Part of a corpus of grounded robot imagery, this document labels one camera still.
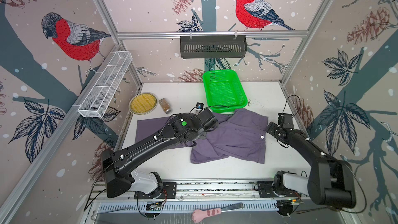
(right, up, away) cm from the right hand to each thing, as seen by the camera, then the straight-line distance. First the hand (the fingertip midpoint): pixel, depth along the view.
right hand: (273, 128), depth 91 cm
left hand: (-43, +5, -19) cm, 47 cm away
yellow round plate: (-85, +14, +16) cm, 88 cm away
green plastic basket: (-26, +22, +25) cm, 42 cm away
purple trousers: (-21, -4, +1) cm, 21 cm away
